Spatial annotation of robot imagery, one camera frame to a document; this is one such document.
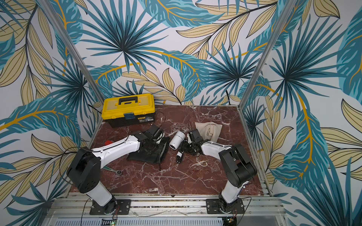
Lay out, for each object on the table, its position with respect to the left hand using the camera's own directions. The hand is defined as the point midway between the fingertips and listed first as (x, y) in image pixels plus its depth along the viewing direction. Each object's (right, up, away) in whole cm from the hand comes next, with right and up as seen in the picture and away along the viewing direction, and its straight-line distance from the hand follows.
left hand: (159, 151), depth 86 cm
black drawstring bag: (-2, -3, 0) cm, 4 cm away
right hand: (+13, 0, +7) cm, 15 cm away
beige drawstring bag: (+32, +12, +11) cm, 36 cm away
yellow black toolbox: (-26, +25, +9) cm, 37 cm away
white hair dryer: (+9, +5, +6) cm, 12 cm away
